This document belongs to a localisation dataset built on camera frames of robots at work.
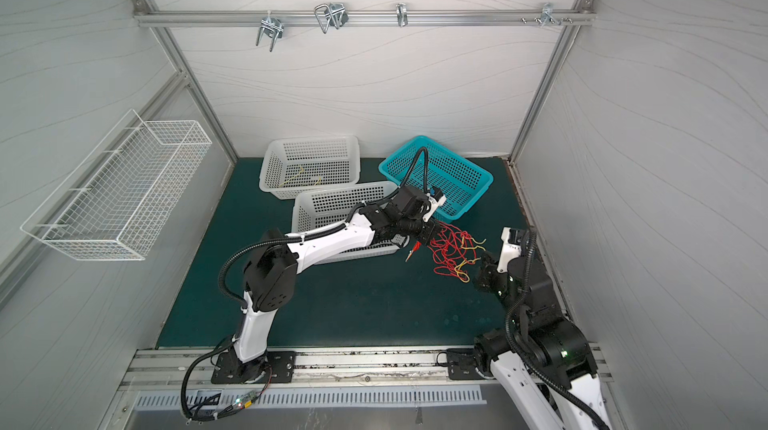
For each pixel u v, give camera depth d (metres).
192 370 0.67
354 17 0.80
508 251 0.57
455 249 0.75
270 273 0.50
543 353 0.43
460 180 1.11
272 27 0.79
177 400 0.70
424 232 0.75
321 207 1.01
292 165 1.18
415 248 0.81
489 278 0.58
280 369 0.73
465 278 0.72
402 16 0.78
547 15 0.77
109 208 0.66
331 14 0.76
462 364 0.73
